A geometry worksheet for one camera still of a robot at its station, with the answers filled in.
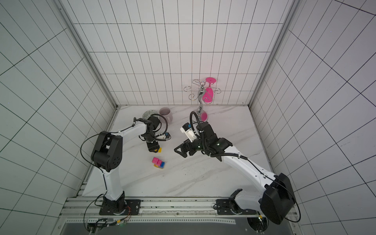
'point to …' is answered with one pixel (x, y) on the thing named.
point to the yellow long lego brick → (156, 166)
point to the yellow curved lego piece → (160, 150)
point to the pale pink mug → (166, 112)
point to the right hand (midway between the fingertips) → (181, 142)
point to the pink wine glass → (207, 96)
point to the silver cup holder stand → (201, 90)
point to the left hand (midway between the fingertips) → (151, 147)
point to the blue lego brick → (162, 164)
